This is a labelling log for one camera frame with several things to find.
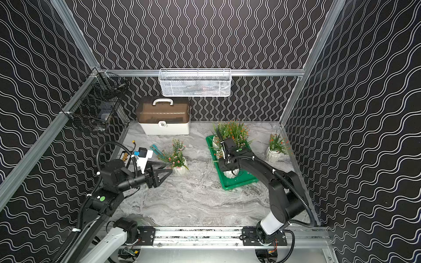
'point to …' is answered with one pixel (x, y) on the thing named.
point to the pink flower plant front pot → (243, 141)
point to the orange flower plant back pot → (221, 161)
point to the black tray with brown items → (125, 156)
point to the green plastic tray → (243, 178)
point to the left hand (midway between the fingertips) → (167, 166)
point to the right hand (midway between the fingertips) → (225, 165)
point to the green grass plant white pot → (220, 130)
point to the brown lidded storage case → (163, 115)
